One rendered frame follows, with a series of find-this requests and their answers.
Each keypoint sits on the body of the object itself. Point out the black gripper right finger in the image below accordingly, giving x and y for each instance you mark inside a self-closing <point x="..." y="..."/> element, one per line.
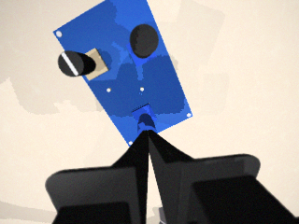
<point x="175" y="171"/>

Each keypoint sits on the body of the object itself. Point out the blue circuit board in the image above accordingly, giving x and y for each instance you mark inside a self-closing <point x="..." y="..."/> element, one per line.
<point x="118" y="49"/>

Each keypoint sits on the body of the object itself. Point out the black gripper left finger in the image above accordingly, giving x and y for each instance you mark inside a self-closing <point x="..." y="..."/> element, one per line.
<point x="126" y="180"/>

